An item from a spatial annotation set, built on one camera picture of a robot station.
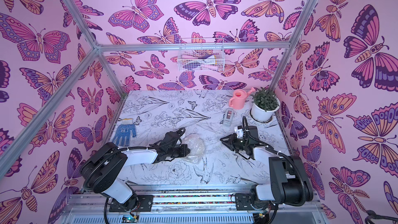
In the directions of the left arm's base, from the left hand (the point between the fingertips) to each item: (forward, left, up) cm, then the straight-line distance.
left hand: (192, 151), depth 90 cm
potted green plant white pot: (+23, -44, +16) cm, 52 cm away
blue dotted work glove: (+11, +45, -1) cm, 46 cm away
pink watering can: (+33, -30, +7) cm, 45 cm away
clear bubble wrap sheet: (+2, -3, +2) cm, 4 cm away
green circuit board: (-32, +28, -3) cm, 42 cm away
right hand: (+4, -17, +6) cm, 19 cm away
